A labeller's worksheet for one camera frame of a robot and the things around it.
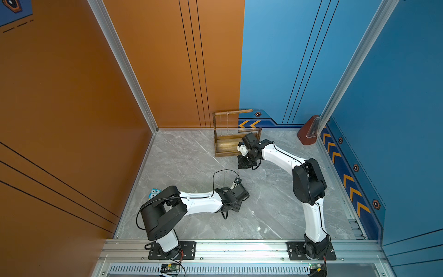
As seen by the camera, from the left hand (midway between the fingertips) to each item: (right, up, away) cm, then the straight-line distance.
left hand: (236, 199), depth 89 cm
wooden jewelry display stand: (-5, +36, +27) cm, 45 cm away
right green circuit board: (+33, -23, -16) cm, 43 cm away
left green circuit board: (-30, -23, -16) cm, 41 cm away
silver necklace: (-5, +41, +14) cm, 43 cm away
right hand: (+1, +17, +6) cm, 18 cm away
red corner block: (+46, +36, +18) cm, 61 cm away
